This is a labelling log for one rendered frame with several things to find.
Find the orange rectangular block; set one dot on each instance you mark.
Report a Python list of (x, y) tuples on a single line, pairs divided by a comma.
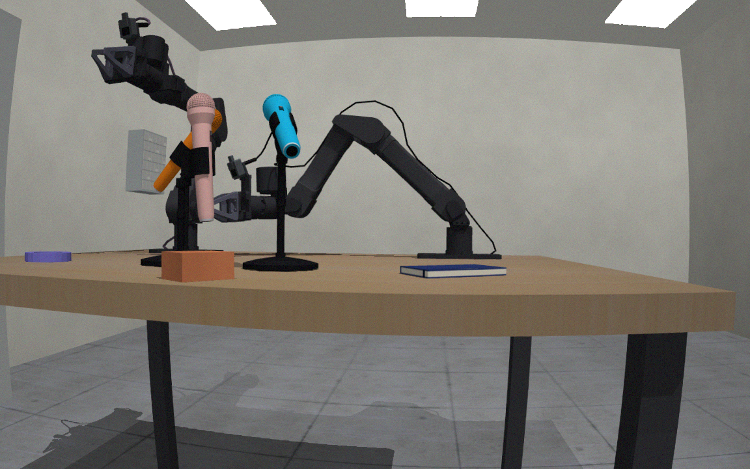
[(190, 266)]

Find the pink microphone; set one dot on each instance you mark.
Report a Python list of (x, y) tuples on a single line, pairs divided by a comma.
[(200, 114)]

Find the dark blue notebook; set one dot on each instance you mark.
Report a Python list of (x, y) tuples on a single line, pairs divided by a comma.
[(453, 270)]

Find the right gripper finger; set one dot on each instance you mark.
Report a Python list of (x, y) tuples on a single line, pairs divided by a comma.
[(107, 70), (126, 68)]

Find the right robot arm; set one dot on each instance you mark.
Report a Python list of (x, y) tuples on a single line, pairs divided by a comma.
[(172, 91)]

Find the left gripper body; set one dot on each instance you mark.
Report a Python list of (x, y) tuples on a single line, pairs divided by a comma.
[(248, 202)]

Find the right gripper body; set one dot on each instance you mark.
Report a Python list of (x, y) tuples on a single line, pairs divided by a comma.
[(141, 68)]

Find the blue microphone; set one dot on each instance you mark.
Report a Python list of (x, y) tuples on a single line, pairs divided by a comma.
[(285, 132)]

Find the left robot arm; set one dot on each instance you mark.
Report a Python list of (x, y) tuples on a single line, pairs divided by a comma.
[(372, 134)]

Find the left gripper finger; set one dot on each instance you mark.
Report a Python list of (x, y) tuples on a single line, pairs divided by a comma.
[(222, 207), (233, 206)]

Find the orange microphone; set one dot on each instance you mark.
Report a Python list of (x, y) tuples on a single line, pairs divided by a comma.
[(171, 168)]

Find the blue ring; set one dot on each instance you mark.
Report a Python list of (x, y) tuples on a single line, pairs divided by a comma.
[(48, 256)]

